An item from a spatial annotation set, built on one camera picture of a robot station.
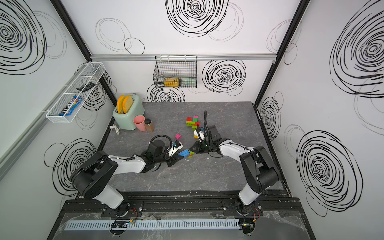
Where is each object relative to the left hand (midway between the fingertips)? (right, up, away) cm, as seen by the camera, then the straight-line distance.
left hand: (180, 154), depth 88 cm
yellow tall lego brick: (+9, +9, +12) cm, 17 cm away
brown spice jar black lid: (-22, +17, +11) cm, 30 cm away
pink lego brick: (+9, +23, +21) cm, 32 cm away
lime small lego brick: (+6, +1, -1) cm, 6 cm away
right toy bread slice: (-35, +31, +5) cm, 47 cm away
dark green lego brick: (+9, +21, +20) cm, 30 cm away
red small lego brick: (+11, +18, +17) cm, 27 cm away
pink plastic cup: (-30, +20, +13) cm, 38 cm away
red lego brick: (+4, +21, +21) cm, 30 cm away
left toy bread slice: (-38, +30, +3) cm, 49 cm away
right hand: (+6, +3, -1) cm, 7 cm away
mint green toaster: (-37, +20, +8) cm, 43 cm away
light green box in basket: (+5, +43, -1) cm, 43 cm away
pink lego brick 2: (-3, +9, +11) cm, 15 cm away
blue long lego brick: (+3, +1, -2) cm, 3 cm away
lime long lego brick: (+5, +18, +17) cm, 25 cm away
